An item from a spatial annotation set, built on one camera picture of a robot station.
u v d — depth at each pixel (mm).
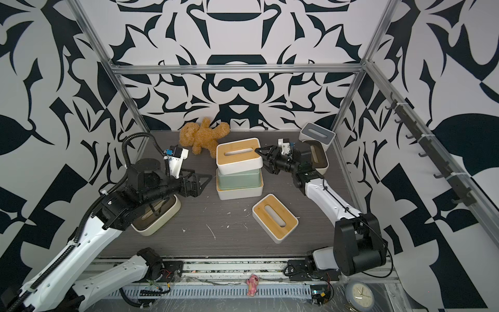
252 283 698
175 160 570
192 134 1073
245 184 847
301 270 739
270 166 733
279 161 711
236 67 918
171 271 737
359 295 668
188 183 559
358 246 420
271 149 727
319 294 711
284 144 776
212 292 777
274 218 842
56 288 378
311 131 1163
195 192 566
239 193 889
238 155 775
